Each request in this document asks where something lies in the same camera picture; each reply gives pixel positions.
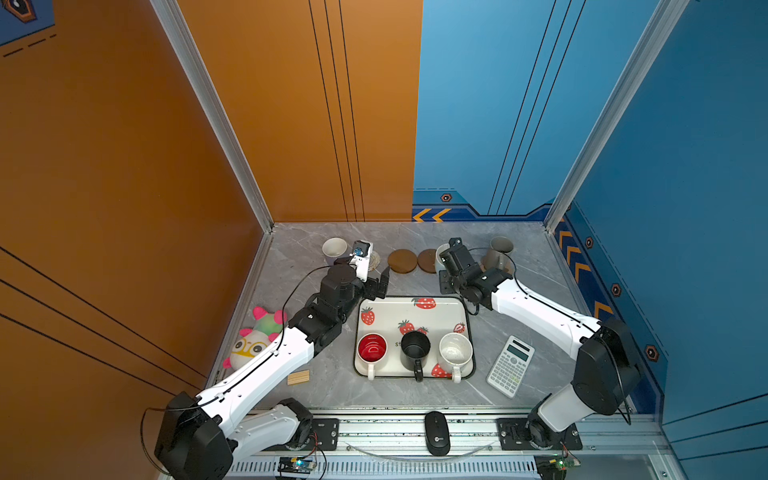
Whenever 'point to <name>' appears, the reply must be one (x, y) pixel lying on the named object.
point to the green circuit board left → (301, 464)
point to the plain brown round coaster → (402, 261)
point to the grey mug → (498, 255)
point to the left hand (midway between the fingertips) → (373, 260)
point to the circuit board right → (554, 467)
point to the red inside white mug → (371, 349)
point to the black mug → (414, 350)
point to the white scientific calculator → (510, 366)
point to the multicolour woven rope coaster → (375, 260)
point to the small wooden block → (299, 377)
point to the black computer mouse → (437, 435)
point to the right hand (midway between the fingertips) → (445, 276)
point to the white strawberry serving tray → (395, 315)
